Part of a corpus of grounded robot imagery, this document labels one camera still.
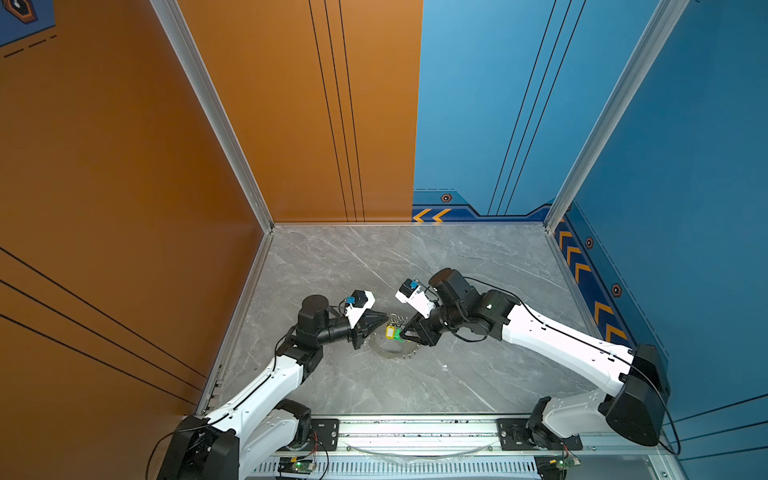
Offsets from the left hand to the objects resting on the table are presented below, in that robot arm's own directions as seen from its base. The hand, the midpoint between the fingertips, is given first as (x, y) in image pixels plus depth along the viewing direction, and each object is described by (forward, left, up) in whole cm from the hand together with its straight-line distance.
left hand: (384, 315), depth 76 cm
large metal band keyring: (-4, -1, -5) cm, 7 cm away
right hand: (-5, -5, +1) cm, 7 cm away
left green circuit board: (-30, +19, -18) cm, 40 cm away
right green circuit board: (-29, -44, -16) cm, 55 cm away
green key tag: (-6, -3, +2) cm, 7 cm away
